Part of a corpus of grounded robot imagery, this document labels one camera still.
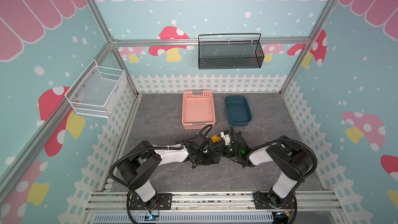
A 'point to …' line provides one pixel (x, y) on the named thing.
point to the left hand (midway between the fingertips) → (212, 165)
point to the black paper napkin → (208, 158)
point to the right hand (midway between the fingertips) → (209, 149)
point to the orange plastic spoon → (214, 138)
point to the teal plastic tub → (238, 111)
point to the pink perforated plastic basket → (198, 110)
